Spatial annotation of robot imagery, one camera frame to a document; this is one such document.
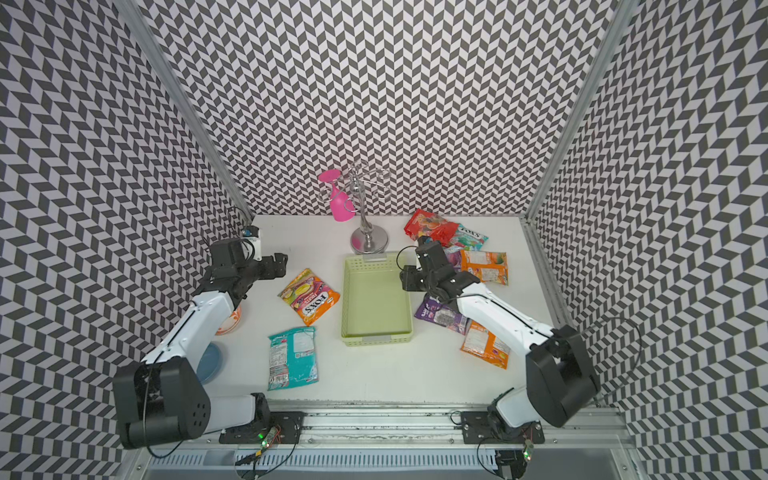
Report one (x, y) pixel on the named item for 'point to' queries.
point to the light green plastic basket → (376, 311)
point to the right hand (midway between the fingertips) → (408, 279)
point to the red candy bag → (428, 224)
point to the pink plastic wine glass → (342, 205)
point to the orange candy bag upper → (489, 266)
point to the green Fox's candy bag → (468, 239)
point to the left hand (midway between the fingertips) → (272, 259)
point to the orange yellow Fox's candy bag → (309, 296)
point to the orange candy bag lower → (479, 340)
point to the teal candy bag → (293, 358)
